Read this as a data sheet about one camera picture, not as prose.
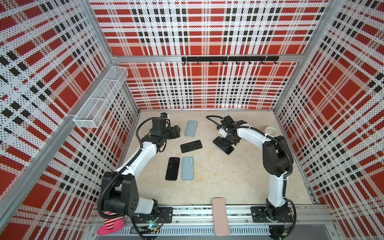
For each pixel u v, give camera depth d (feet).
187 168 2.99
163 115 2.51
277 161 1.73
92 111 2.99
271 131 3.27
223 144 2.85
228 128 2.38
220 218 2.36
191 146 3.44
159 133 2.17
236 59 2.96
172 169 2.89
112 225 2.17
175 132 2.52
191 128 3.69
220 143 2.84
